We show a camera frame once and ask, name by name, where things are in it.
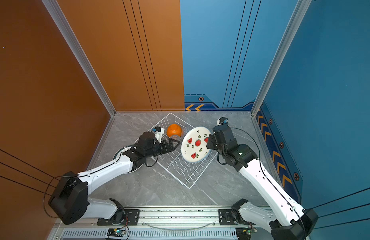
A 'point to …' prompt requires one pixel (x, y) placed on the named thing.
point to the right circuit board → (245, 233)
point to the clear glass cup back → (186, 130)
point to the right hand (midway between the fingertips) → (208, 137)
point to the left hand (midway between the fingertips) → (176, 143)
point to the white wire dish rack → (185, 171)
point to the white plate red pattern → (194, 144)
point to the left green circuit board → (114, 232)
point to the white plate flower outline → (117, 155)
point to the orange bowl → (174, 129)
